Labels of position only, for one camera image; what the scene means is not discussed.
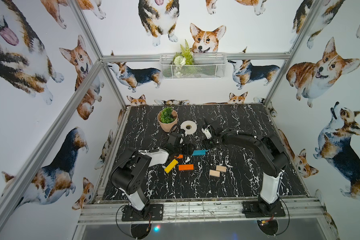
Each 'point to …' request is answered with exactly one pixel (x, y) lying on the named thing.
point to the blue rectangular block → (199, 152)
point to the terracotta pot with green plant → (167, 118)
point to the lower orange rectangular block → (186, 167)
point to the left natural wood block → (214, 173)
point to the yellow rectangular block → (171, 166)
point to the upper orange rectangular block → (180, 156)
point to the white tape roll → (189, 127)
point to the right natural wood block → (221, 168)
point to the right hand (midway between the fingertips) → (204, 143)
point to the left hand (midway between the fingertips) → (192, 144)
